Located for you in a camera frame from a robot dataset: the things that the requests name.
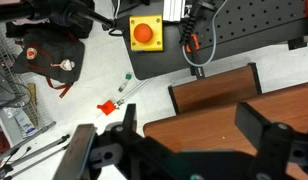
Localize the green capped small tube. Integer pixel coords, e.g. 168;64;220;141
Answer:
118;72;134;93

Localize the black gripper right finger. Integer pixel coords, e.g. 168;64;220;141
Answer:
234;101;308;168

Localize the black perforated mounting board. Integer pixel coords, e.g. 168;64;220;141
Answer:
112;0;308;81

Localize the wire mesh basket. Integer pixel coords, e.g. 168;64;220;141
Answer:
0;23;57;148

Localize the black tripod head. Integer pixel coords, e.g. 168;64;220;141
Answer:
0;0;116;32

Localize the aluminium extrusion profile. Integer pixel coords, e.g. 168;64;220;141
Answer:
162;0;187;23

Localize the grey metal plate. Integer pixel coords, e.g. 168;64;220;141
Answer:
53;123;99;180

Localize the black coiled cable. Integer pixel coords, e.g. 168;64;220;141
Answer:
178;9;199;46

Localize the black tipped grey rod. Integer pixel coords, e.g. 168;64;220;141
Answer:
2;143;70;180
0;133;71;174

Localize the black bag with red straps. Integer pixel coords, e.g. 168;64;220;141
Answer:
11;27;86;99

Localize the small orange plastic clamp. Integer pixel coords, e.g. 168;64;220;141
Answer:
96;99;116;117

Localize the white plastic packet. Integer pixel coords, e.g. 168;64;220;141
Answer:
13;109;39;139

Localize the grey cable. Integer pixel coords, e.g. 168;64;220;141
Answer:
182;0;229;67

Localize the yellow emergency stop box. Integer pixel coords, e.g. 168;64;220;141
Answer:
128;14;165;53

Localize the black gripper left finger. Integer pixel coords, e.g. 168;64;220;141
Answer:
106;103;152;158

